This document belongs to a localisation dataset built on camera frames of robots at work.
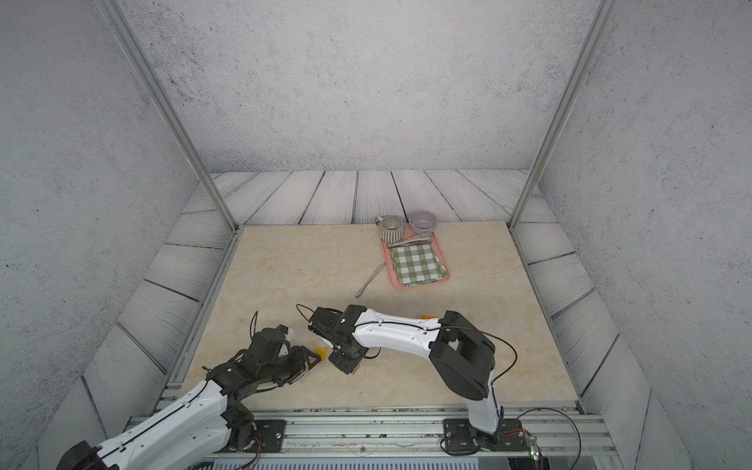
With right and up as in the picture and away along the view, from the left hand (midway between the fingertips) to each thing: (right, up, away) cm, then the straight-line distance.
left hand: (322, 363), depth 81 cm
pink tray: (+26, +38, +37) cm, 59 cm away
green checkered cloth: (+29, +25, +27) cm, 47 cm away
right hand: (+8, -1, +1) cm, 8 cm away
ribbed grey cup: (+19, +39, +36) cm, 57 cm away
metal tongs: (+29, +35, +31) cm, 55 cm away
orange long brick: (-1, 0, +8) cm, 8 cm away
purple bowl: (+32, +42, +38) cm, 65 cm away
